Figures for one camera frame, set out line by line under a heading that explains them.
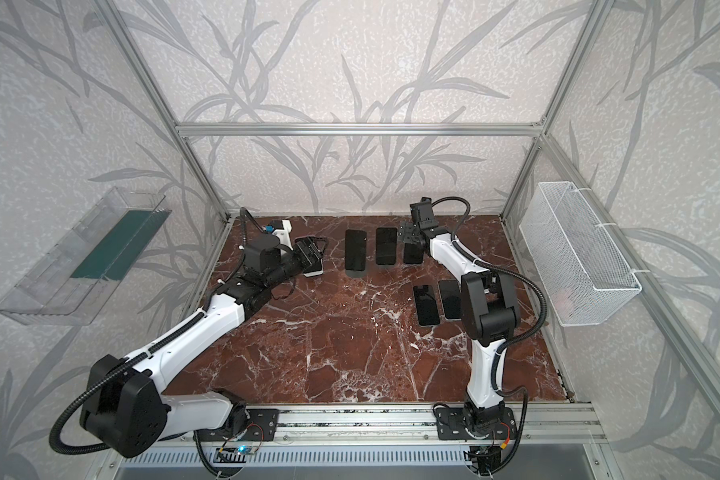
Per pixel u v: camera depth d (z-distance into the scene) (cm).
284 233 72
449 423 74
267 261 59
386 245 100
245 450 70
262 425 73
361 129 94
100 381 41
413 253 101
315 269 98
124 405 40
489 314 52
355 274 105
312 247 71
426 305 96
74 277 64
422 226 77
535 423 75
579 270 62
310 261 70
